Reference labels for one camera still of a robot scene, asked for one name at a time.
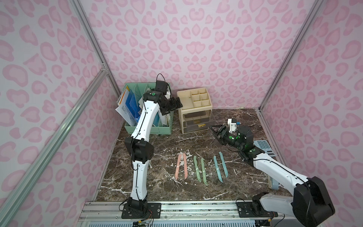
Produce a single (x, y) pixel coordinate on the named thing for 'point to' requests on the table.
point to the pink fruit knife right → (185, 166)
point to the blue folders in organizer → (132, 107)
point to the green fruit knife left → (195, 160)
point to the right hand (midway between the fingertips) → (210, 129)
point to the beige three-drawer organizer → (195, 115)
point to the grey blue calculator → (264, 145)
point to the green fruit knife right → (203, 171)
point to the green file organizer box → (162, 125)
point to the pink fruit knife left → (177, 167)
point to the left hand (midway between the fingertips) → (177, 105)
